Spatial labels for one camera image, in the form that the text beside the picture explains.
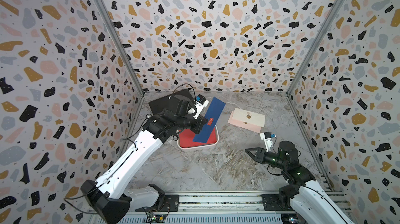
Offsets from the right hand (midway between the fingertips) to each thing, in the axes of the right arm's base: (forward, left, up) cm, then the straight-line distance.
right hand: (247, 152), depth 75 cm
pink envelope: (+27, -4, -16) cm, 31 cm away
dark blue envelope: (+9, +16, +18) cm, 26 cm away
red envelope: (+10, +32, -6) cm, 34 cm away
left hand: (+8, +19, +16) cm, 25 cm away
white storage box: (+6, +26, -10) cm, 28 cm away
